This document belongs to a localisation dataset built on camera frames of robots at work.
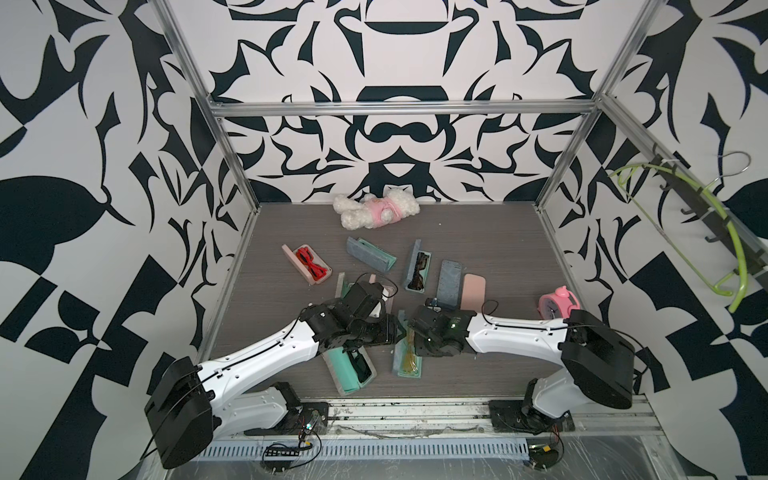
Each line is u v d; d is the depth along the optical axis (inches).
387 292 38.0
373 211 41.5
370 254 38.4
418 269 39.2
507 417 28.9
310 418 28.6
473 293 37.1
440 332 25.4
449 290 37.0
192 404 15.4
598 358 17.1
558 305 32.8
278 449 28.6
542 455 28.2
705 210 23.3
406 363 32.3
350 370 31.6
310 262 40.1
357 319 23.1
